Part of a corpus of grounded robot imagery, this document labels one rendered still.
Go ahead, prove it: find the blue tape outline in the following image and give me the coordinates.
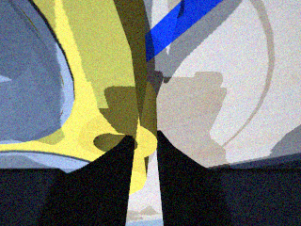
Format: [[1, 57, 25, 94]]
[[145, 0, 222, 62]]

